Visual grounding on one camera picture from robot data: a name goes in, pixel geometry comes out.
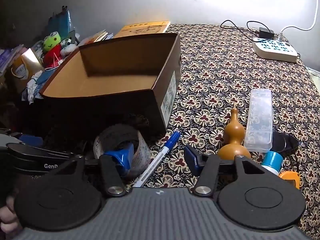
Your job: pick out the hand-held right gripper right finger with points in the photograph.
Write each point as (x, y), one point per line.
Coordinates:
(193, 158)

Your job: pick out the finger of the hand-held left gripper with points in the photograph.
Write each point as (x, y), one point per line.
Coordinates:
(31, 140)

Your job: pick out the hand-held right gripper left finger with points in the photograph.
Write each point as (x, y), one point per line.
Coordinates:
(122, 158)

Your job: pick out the printed packing tape roll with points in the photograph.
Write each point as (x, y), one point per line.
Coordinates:
(143, 152)

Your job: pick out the blue white marker pen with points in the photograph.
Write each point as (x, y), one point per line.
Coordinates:
(160, 157)

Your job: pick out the brown cardboard box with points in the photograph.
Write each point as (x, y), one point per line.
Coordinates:
(120, 80)

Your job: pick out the person's left hand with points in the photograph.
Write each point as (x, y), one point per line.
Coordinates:
(7, 212)

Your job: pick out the brown gourd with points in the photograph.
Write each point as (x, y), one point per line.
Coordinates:
(233, 132)

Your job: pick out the crumpled blue white cloth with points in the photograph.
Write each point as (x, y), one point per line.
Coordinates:
(32, 90)

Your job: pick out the tan paper gift bag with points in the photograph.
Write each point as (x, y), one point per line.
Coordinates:
(22, 67)

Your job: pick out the clear plastic case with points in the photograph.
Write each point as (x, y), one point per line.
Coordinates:
(258, 120)

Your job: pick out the floral patterned tablecloth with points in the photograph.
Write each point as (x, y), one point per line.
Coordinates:
(212, 80)

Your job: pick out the purple plastic packet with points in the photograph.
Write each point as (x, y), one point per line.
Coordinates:
(8, 57)

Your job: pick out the black round object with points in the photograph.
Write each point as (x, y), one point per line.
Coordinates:
(281, 142)

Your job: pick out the orange plastic object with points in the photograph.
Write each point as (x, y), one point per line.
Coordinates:
(290, 177)

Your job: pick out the green frog plush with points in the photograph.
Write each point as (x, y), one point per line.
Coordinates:
(52, 42)

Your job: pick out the panda plush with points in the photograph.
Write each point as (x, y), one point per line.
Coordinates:
(67, 46)

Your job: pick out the blue bag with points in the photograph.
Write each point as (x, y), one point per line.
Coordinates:
(61, 22)

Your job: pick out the stack of booklets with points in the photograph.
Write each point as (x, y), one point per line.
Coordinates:
(98, 37)

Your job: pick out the yellow book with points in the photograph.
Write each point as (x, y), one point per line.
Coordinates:
(145, 28)

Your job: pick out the white power strip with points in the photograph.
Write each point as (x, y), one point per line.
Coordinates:
(275, 51)

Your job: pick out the black power adapter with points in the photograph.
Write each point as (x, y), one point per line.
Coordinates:
(266, 33)

